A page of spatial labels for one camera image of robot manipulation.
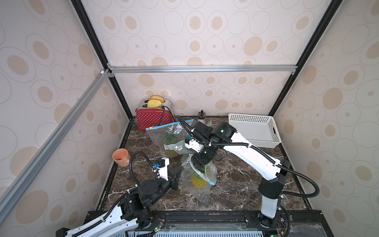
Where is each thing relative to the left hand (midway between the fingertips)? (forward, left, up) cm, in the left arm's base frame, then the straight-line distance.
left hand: (186, 169), depth 67 cm
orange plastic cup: (+18, +43, -21) cm, 51 cm away
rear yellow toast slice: (+57, +23, -4) cm, 61 cm away
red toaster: (+43, +29, -11) cm, 53 cm away
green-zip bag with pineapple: (+11, +4, +3) cm, 12 cm away
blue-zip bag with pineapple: (+20, +10, -3) cm, 22 cm away
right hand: (+1, -4, 0) cm, 4 cm away
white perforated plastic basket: (+41, -54, -22) cm, 71 cm away
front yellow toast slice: (+51, +25, -4) cm, 56 cm away
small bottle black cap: (+47, -9, -13) cm, 49 cm away
